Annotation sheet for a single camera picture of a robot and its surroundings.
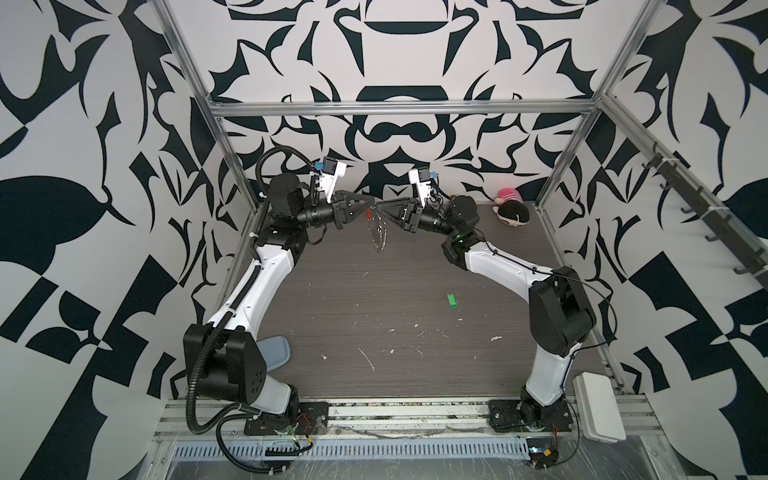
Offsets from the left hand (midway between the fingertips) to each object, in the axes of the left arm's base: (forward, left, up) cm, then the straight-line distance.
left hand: (375, 194), depth 68 cm
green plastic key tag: (-8, -23, -39) cm, 46 cm away
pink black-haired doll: (+26, -49, -33) cm, 65 cm away
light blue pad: (-22, +28, -37) cm, 52 cm away
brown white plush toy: (+37, -31, -39) cm, 62 cm away
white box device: (-38, -52, -34) cm, 73 cm away
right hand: (-2, -1, -3) cm, 4 cm away
